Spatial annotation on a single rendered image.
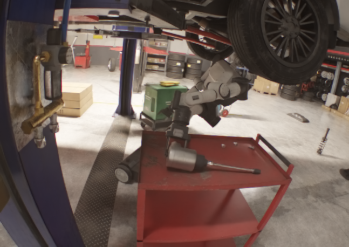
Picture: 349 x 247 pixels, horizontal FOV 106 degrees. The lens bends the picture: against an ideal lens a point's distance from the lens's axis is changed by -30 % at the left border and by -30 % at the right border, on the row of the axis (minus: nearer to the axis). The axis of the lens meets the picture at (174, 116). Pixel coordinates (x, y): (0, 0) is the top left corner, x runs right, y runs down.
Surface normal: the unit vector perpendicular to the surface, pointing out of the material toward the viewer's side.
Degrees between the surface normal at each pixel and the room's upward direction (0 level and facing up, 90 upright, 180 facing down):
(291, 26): 90
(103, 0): 90
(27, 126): 90
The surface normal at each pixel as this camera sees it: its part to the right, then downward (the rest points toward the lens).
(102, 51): 0.11, 0.36
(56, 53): 0.78, 0.31
